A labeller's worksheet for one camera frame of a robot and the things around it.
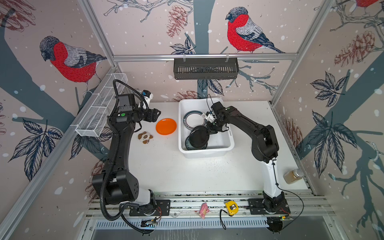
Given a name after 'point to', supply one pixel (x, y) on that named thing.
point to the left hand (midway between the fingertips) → (152, 109)
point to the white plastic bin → (219, 145)
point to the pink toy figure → (204, 210)
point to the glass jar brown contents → (291, 177)
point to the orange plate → (166, 126)
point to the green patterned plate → (189, 146)
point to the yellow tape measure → (232, 207)
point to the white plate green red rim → (194, 118)
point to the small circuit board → (151, 224)
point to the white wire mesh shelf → (98, 109)
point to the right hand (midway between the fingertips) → (205, 134)
